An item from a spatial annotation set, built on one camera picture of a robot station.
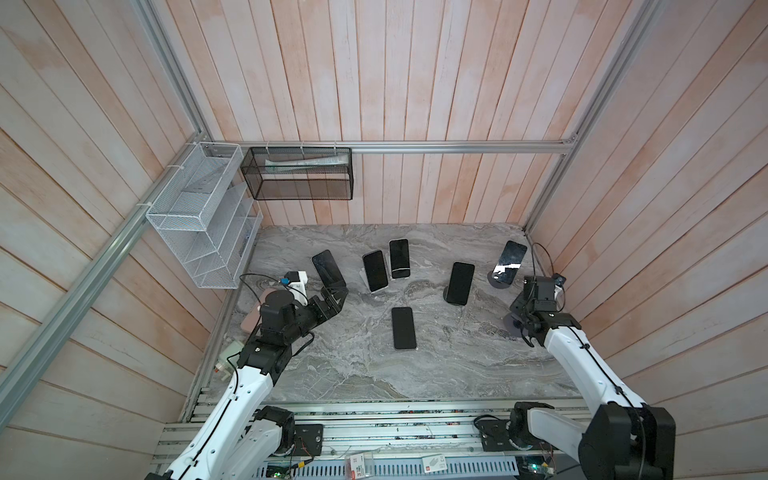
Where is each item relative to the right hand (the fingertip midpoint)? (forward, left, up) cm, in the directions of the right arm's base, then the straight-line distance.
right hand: (529, 301), depth 85 cm
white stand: (+16, +37, -9) cm, 41 cm away
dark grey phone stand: (+9, +21, -12) cm, 26 cm away
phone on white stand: (+12, +46, -2) cm, 48 cm away
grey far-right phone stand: (+13, +4, -10) cm, 17 cm away
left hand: (-7, +54, +10) cm, 55 cm away
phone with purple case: (-4, +36, -11) cm, 38 cm away
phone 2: (+16, +1, -2) cm, 17 cm away
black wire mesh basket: (+42, +74, +14) cm, 86 cm away
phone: (+12, +62, -3) cm, 63 cm away
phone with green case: (+9, +18, -4) cm, 21 cm away
